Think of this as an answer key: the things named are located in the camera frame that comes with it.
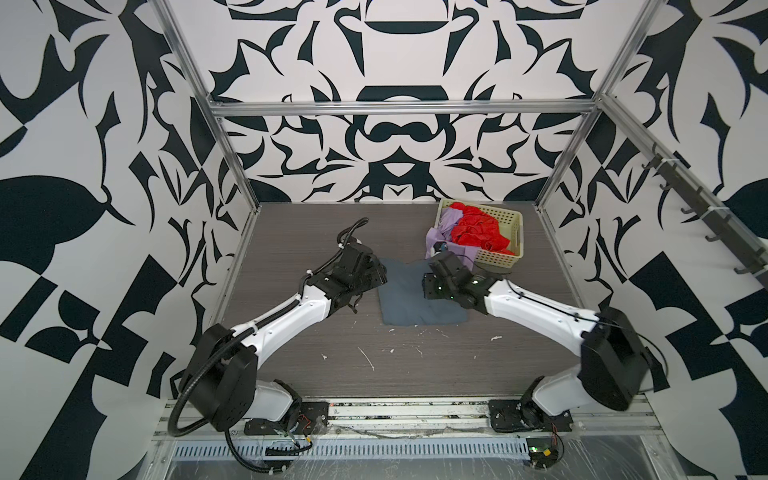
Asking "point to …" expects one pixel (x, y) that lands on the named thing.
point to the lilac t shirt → (447, 223)
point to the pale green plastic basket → (511, 226)
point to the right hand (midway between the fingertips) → (428, 279)
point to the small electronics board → (543, 451)
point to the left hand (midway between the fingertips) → (382, 265)
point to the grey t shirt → (402, 301)
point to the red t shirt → (476, 228)
